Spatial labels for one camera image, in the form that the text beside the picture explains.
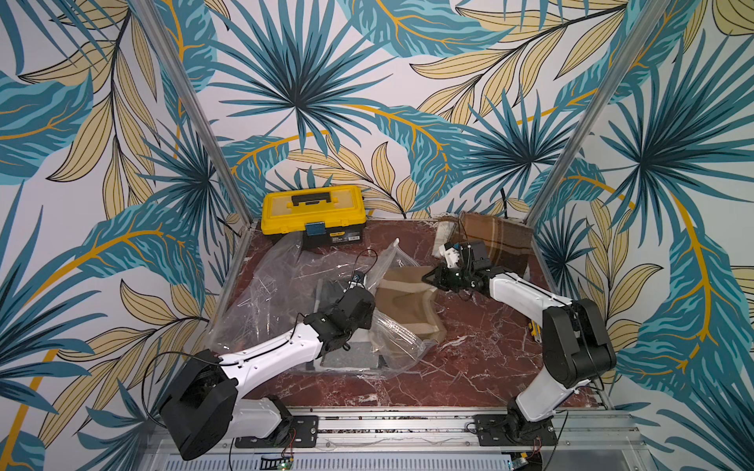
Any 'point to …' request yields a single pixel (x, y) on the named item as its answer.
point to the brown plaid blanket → (508, 240)
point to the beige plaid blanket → (448, 229)
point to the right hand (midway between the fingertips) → (424, 277)
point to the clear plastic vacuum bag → (294, 276)
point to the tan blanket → (403, 295)
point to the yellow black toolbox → (327, 214)
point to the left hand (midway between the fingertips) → (363, 307)
